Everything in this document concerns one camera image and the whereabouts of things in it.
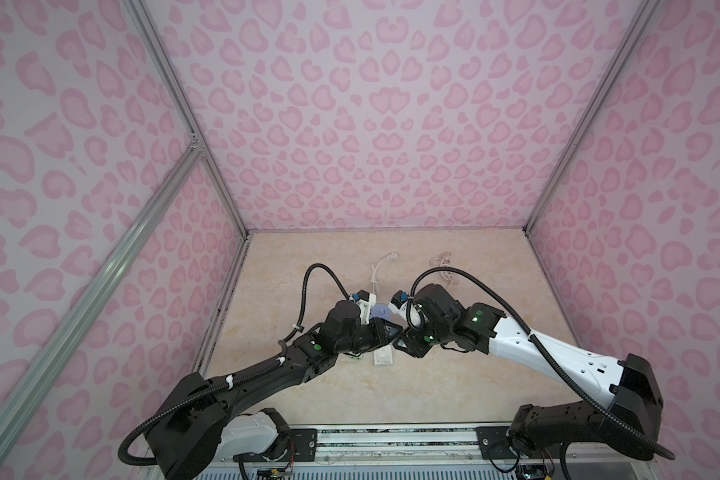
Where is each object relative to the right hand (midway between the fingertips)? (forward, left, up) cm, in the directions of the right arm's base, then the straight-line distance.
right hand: (398, 338), depth 75 cm
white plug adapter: (+1, +3, -14) cm, 14 cm away
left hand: (0, -2, +2) cm, 3 cm away
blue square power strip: (+2, +4, +9) cm, 11 cm away
